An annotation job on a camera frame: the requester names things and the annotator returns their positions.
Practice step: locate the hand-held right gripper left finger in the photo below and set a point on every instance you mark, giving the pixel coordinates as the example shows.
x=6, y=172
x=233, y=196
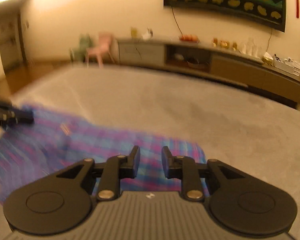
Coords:
x=135, y=162

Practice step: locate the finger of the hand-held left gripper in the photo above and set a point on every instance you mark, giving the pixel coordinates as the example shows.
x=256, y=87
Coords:
x=22, y=117
x=0, y=103

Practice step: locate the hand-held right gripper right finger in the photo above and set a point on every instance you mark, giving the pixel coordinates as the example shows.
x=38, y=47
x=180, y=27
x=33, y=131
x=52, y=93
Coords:
x=167, y=163

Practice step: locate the blue plaid shirt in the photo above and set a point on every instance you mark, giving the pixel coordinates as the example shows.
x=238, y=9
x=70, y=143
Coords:
x=90, y=135

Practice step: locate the wooden door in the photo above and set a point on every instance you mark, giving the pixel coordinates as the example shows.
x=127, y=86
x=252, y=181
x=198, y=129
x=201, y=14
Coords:
x=10, y=42

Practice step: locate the green plastic child chair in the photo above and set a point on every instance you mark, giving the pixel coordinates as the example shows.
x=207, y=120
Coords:
x=83, y=42

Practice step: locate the white item in cabinet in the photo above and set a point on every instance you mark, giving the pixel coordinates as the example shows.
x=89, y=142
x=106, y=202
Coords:
x=178, y=56

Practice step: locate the pink plastic child chair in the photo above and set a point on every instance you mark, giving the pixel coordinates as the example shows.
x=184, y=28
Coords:
x=103, y=42

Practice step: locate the long grey TV cabinet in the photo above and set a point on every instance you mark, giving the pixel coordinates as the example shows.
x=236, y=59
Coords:
x=240, y=70

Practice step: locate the plate of fruit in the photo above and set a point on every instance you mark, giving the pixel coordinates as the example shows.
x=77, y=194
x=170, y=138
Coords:
x=188, y=38

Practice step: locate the amber glass jar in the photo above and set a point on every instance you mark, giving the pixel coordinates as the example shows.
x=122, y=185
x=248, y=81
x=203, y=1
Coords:
x=215, y=42
x=235, y=46

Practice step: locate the gold pot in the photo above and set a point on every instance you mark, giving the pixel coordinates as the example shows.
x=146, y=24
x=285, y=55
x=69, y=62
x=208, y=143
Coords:
x=225, y=45

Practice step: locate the group of clear glasses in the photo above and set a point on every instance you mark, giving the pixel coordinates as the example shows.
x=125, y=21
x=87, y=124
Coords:
x=250, y=47

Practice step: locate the gold foil bag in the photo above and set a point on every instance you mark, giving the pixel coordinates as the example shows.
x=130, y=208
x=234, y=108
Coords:
x=268, y=58

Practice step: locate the white cardboard box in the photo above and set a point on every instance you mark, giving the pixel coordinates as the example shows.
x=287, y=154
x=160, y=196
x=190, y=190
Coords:
x=288, y=66

